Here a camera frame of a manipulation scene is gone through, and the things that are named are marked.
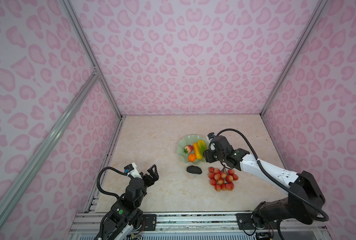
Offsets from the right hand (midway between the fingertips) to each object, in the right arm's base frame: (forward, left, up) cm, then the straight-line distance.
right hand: (207, 151), depth 84 cm
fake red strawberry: (+7, +11, -8) cm, 15 cm away
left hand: (-10, +30, +1) cm, 32 cm away
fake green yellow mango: (+8, +2, -6) cm, 10 cm away
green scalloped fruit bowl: (+14, +10, -9) cm, 19 cm away
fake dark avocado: (-7, +7, -8) cm, 13 cm away
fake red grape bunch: (-12, -8, -10) cm, 18 cm away
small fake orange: (+1, +8, -9) cm, 13 cm away
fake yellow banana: (+2, +4, -8) cm, 10 cm away
